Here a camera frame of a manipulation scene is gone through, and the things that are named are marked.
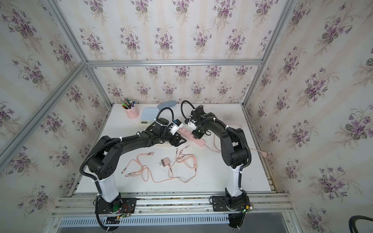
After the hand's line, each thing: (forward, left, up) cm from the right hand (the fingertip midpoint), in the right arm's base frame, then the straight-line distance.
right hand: (200, 136), depth 98 cm
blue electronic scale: (-12, +21, +10) cm, 27 cm away
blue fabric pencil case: (+31, +27, -1) cm, 41 cm away
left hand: (-5, +11, +6) cm, 14 cm away
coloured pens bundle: (+22, +54, +9) cm, 59 cm away
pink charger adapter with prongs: (-19, +22, 0) cm, 29 cm away
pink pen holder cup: (+16, +50, +4) cm, 53 cm away
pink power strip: (+1, +8, 0) cm, 8 cm away
